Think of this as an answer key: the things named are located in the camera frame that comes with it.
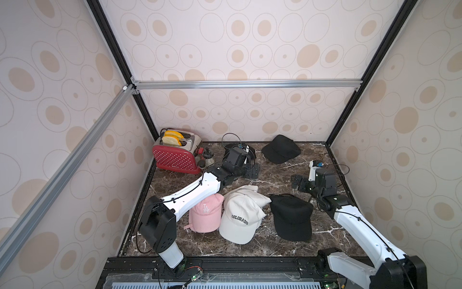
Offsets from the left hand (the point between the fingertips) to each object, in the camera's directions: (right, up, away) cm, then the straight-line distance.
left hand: (255, 165), depth 81 cm
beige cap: (-5, -16, 0) cm, 17 cm away
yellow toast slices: (-43, +14, +14) cm, 47 cm away
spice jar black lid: (-28, +1, +20) cm, 34 cm away
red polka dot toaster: (-39, +7, +12) cm, 41 cm away
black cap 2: (+20, +9, +34) cm, 41 cm away
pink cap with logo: (-23, -24, +2) cm, 33 cm away
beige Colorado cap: (-7, -30, +2) cm, 31 cm away
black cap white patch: (+1, +7, +32) cm, 33 cm away
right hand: (+21, -6, +3) cm, 22 cm away
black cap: (+18, -24, +4) cm, 31 cm away
